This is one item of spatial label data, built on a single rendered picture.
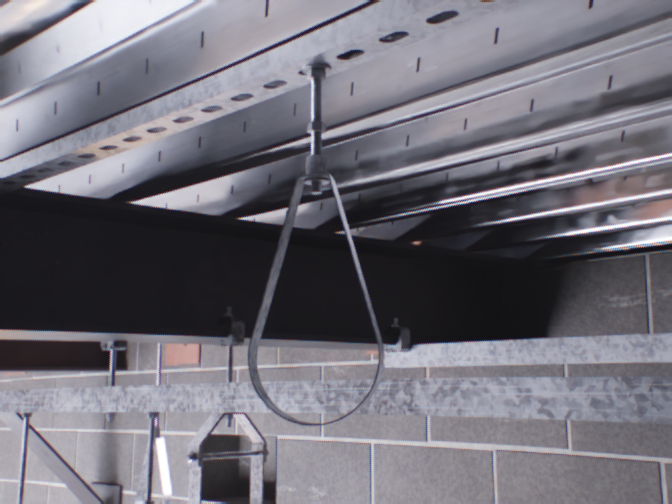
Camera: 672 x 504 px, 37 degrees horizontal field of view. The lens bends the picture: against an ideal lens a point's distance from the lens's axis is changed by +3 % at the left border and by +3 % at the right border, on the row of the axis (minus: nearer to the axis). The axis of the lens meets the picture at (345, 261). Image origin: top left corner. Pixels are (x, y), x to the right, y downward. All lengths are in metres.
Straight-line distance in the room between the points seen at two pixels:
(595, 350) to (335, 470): 1.22
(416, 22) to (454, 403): 0.48
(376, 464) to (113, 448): 1.37
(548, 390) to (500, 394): 0.06
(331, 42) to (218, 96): 0.17
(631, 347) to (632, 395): 0.64
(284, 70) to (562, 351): 0.93
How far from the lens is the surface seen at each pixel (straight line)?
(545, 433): 2.21
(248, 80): 0.89
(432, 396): 1.11
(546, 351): 1.68
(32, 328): 1.47
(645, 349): 1.58
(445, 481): 2.40
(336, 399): 1.22
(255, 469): 1.68
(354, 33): 0.79
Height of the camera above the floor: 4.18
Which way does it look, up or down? 8 degrees up
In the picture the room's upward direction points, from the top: straight up
